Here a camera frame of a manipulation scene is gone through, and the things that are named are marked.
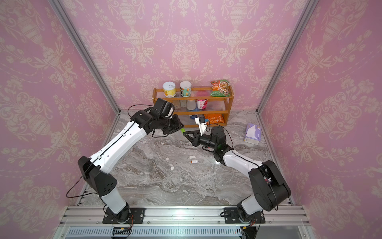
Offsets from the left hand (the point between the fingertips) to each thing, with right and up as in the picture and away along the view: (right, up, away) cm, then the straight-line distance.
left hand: (185, 126), depth 76 cm
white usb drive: (+3, -20, +19) cm, 27 cm away
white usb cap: (-9, -26, +14) cm, 30 cm away
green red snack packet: (+20, +22, +11) cm, 32 cm away
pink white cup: (+10, +15, +21) cm, 27 cm away
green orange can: (0, +22, +9) cm, 24 cm away
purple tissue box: (+44, -5, +24) cm, 51 cm away
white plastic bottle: (+3, +14, +23) cm, 27 cm away
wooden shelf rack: (+21, +16, +40) cm, 48 cm away
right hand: (0, -4, +1) cm, 4 cm away
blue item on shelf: (+4, +7, +36) cm, 37 cm away
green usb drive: (-1, -2, 0) cm, 2 cm away
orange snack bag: (+20, +6, +33) cm, 39 cm away
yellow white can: (-9, +22, +9) cm, 25 cm away
